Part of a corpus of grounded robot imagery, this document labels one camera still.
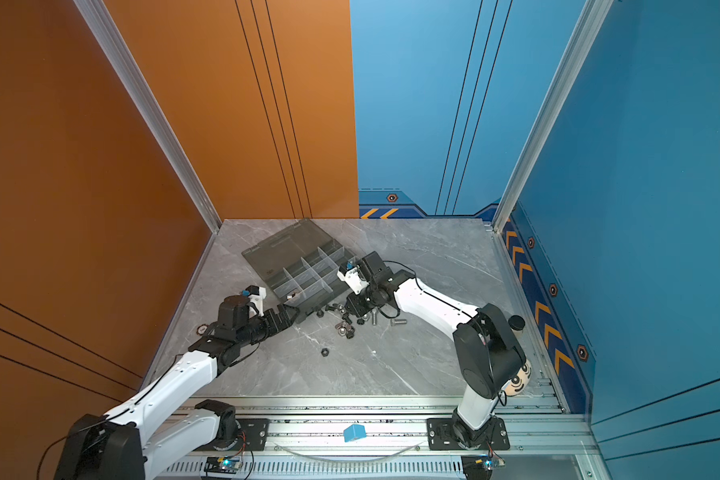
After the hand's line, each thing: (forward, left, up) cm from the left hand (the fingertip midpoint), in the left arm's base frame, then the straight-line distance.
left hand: (291, 313), depth 85 cm
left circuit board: (-35, +12, -11) cm, 38 cm away
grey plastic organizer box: (+23, +2, -6) cm, 24 cm away
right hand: (+2, -16, 0) cm, 16 cm away
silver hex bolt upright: (-4, -24, +6) cm, 25 cm away
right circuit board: (-35, -49, -10) cm, 61 cm away
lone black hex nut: (-8, -9, -9) cm, 15 cm away
